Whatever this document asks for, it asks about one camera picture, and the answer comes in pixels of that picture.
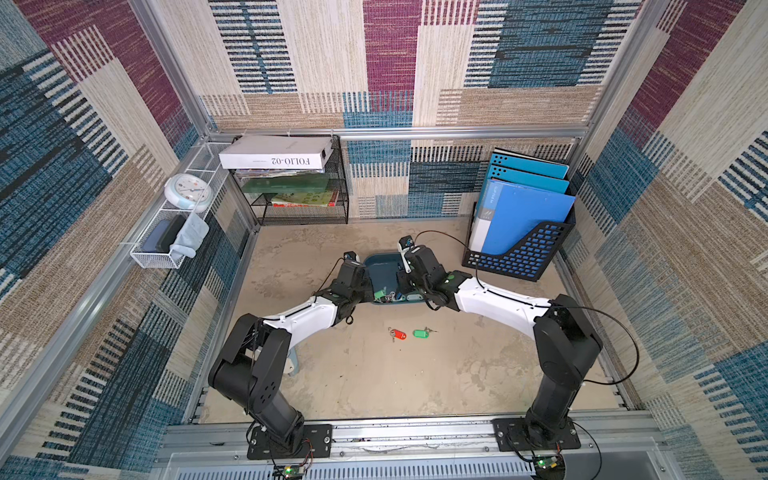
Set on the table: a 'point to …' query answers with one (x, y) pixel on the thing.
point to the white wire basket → (205, 164)
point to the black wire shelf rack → (260, 204)
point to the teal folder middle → (526, 178)
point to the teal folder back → (529, 162)
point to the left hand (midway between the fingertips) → (367, 283)
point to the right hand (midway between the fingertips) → (400, 268)
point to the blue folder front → (509, 212)
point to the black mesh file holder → (530, 257)
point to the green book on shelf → (286, 183)
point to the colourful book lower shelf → (306, 199)
